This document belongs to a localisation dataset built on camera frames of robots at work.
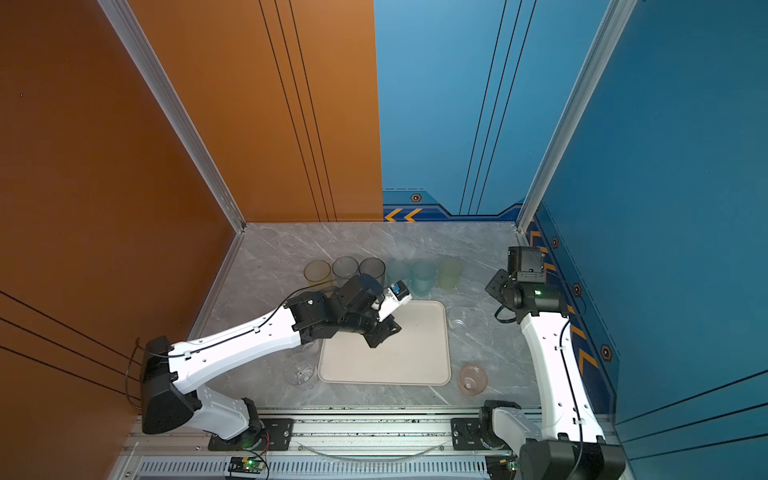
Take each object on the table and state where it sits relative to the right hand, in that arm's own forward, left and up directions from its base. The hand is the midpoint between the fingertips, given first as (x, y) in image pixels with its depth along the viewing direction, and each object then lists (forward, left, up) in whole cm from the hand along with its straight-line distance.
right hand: (495, 285), depth 76 cm
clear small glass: (0, +6, -20) cm, 21 cm away
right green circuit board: (-36, +1, -23) cm, 43 cm away
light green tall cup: (+18, +8, -19) cm, 27 cm away
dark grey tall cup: (+11, +33, -6) cm, 35 cm away
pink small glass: (-17, +5, -21) cm, 28 cm away
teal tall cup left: (+14, +25, -11) cm, 31 cm away
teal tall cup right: (+17, +16, -19) cm, 30 cm away
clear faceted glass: (-15, +53, -18) cm, 58 cm away
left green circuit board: (-36, +62, -22) cm, 75 cm away
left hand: (-9, +25, -1) cm, 27 cm away
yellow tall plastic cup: (+9, +49, -7) cm, 50 cm away
